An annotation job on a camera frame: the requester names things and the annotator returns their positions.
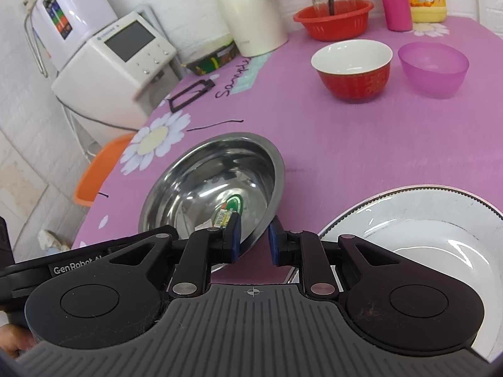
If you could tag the stainless steel bowl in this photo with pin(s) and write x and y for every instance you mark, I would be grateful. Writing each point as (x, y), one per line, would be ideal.
(204, 180)

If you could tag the cream thermos jug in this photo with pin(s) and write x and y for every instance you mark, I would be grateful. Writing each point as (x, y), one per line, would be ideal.
(251, 19)

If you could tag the white grey-rimmed plate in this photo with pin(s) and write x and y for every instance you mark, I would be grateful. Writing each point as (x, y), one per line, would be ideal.
(432, 212)

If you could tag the person's left hand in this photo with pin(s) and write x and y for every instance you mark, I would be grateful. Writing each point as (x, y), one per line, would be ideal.
(13, 339)

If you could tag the white water purifier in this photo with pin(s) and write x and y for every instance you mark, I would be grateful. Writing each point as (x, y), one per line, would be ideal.
(86, 4)

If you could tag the red plastic basket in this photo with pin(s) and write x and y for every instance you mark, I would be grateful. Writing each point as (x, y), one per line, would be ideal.
(334, 25)

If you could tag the white crumpled cloth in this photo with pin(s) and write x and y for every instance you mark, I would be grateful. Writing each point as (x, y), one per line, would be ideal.
(53, 240)

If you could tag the green patterned container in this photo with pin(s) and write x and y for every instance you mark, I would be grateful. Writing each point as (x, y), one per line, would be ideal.
(212, 63)

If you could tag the orange plastic stool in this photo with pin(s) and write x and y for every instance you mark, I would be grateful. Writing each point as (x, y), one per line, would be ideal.
(102, 169)

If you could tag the purple plastic bowl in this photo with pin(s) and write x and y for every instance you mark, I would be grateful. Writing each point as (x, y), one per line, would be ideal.
(432, 74)

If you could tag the black rectangular frame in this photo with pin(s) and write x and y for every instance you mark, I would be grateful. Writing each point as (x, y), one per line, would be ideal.
(172, 105)

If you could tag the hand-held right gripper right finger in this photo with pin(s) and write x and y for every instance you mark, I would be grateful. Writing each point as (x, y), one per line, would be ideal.
(275, 243)

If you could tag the pink insulated bottle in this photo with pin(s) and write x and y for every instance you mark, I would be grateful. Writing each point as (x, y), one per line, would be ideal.
(395, 0)

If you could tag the white appliance with screen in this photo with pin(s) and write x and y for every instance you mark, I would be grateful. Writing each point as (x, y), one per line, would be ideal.
(106, 82)

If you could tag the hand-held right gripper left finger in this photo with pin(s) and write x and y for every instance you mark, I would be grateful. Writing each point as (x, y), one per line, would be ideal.
(235, 239)

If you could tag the red ceramic bowl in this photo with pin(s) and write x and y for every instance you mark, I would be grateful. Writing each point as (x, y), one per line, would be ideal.
(353, 86)

